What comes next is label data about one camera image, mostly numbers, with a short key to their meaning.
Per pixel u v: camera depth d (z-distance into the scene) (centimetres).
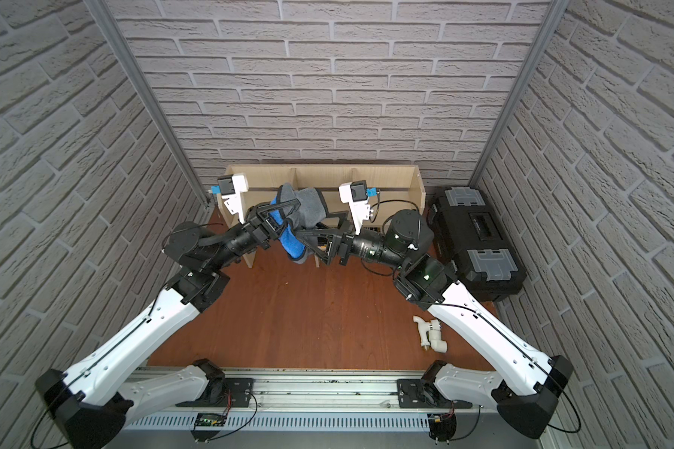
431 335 82
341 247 46
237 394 73
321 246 46
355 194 46
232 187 47
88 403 38
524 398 40
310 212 51
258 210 49
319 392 76
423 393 65
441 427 69
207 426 71
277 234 51
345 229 47
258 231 48
